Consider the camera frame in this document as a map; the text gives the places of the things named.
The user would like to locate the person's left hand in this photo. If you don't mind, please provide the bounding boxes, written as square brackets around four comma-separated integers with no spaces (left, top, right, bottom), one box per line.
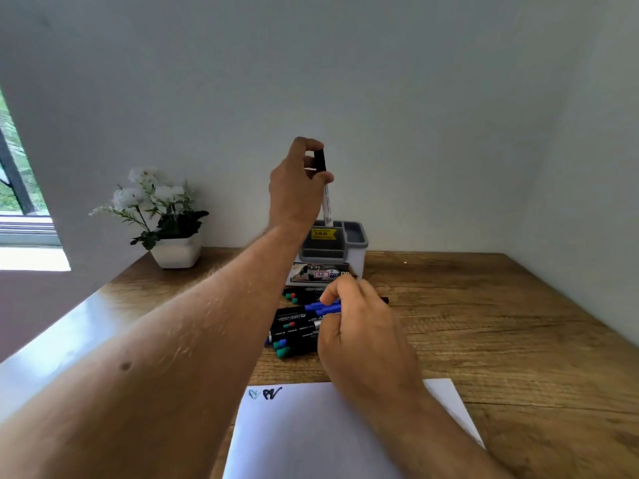
[268,136,335,234]

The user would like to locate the person's right hand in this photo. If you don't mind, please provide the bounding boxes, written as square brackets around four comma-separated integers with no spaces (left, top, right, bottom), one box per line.
[317,276,431,412]

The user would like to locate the white barrel black cap marker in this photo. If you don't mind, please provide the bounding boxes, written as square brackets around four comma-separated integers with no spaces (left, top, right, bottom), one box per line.
[313,148,335,228]

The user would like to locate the pile of assorted markers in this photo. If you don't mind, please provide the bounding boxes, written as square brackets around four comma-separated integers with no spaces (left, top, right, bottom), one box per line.
[264,286,390,359]

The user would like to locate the white paper sheet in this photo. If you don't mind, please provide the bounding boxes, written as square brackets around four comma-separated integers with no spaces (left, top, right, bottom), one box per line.
[222,377,485,479]

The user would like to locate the person's left forearm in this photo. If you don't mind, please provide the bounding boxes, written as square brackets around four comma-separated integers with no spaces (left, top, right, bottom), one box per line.
[0,224,320,479]

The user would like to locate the grey white desk organizer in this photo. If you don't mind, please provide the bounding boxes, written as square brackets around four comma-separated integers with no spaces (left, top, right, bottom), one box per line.
[285,220,369,287]

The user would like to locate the white square flower pot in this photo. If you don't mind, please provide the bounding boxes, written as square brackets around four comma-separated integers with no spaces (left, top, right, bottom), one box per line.
[149,234,203,270]

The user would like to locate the artificial white flower plant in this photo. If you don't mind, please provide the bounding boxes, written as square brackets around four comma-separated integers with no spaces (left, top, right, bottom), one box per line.
[89,167,210,251]

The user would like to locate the window with dark bars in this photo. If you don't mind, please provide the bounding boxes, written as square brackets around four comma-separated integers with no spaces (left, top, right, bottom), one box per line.
[0,89,62,247]

